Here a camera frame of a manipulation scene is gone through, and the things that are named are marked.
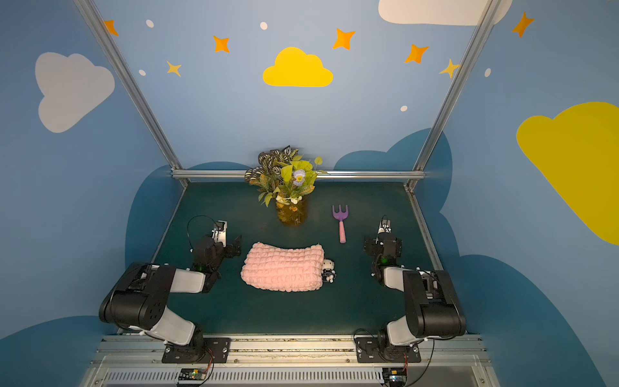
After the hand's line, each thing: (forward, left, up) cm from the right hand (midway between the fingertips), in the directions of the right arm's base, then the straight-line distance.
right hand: (386, 235), depth 95 cm
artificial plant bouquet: (+14, +42, +17) cm, 47 cm away
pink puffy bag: (-19, +39, +4) cm, 43 cm away
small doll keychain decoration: (-16, +23, -3) cm, 28 cm away
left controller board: (-49, +63, -7) cm, 81 cm away
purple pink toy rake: (+13, +18, -5) cm, 22 cm away
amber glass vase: (+9, +39, -2) cm, 40 cm away
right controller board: (-46, +2, -8) cm, 47 cm away
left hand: (-4, +64, +2) cm, 64 cm away
